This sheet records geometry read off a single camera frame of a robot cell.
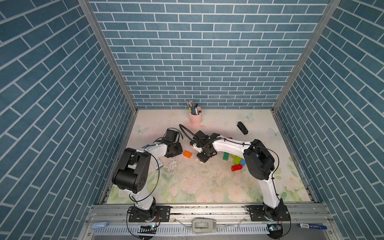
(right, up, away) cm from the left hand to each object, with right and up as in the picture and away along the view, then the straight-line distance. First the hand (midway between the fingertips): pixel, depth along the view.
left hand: (184, 150), depth 96 cm
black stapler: (+41, +14, +11) cm, 45 cm away
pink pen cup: (+8, +20, +12) cm, 25 cm away
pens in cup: (+6, +28, +9) cm, 29 cm away
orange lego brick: (+2, -2, -2) cm, 4 cm away
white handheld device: (+12, -30, -27) cm, 42 cm away
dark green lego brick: (+26, -3, -3) cm, 27 cm away
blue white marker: (+62, -30, -27) cm, 74 cm away
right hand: (+12, -4, -2) cm, 13 cm away
